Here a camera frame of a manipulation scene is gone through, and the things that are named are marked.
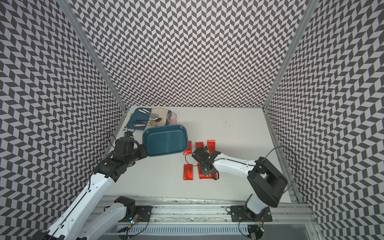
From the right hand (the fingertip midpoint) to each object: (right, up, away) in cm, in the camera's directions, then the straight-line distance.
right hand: (210, 170), depth 86 cm
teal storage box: (-26, +18, -2) cm, 31 cm away
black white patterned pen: (-61, +24, +22) cm, 69 cm away
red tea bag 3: (+1, +13, +11) cm, 17 cm away
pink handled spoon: (-49, +26, +19) cm, 59 cm away
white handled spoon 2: (-42, +33, +29) cm, 61 cm away
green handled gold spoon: (-43, +28, +23) cm, 56 cm away
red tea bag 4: (+1, -2, -4) cm, 4 cm away
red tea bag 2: (-6, +13, +10) cm, 18 cm away
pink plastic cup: (-27, +31, +25) cm, 48 cm away
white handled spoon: (-52, +36, +34) cm, 72 cm away
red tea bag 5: (-13, -1, -1) cm, 13 cm away
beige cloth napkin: (-38, +31, +26) cm, 56 cm away
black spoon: (-38, +30, +24) cm, 54 cm away
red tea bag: (-13, +10, +7) cm, 18 cm away
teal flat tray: (-57, +33, +29) cm, 73 cm away
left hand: (-35, +14, -8) cm, 38 cm away
